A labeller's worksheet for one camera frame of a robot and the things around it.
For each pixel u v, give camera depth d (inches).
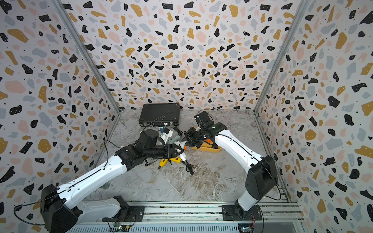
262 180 17.1
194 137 27.6
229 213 28.8
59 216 14.6
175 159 36.3
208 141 23.6
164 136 26.9
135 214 29.0
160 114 45.6
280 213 29.5
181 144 29.3
